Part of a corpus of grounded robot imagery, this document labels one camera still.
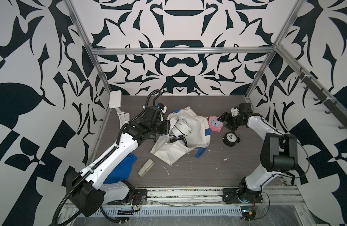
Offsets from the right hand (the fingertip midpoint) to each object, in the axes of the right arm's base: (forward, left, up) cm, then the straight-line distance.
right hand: (221, 119), depth 94 cm
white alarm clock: (-8, +26, +2) cm, 28 cm away
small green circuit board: (-50, -5, -11) cm, 51 cm away
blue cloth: (-30, +62, -9) cm, 69 cm away
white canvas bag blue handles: (-13, +16, -1) cm, 20 cm away
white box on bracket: (+5, +67, +14) cm, 68 cm away
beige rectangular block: (-29, +47, -6) cm, 56 cm away
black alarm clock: (-11, -5, -7) cm, 14 cm away
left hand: (-12, +33, +14) cm, 38 cm away
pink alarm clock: (0, +3, -7) cm, 8 cm away
